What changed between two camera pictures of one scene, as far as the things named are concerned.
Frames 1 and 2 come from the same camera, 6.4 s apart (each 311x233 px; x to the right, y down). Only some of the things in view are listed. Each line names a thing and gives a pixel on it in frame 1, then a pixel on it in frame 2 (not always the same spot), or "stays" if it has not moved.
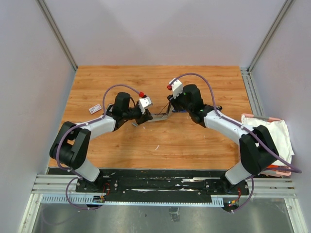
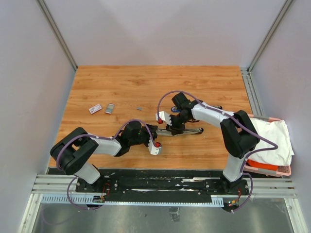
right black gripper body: (179, 103) to (178, 121)
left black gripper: (144, 118) to (152, 129)
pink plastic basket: (251, 117) stays
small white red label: (95, 108) stays
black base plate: (201, 182) stays
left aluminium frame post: (58, 32) stays
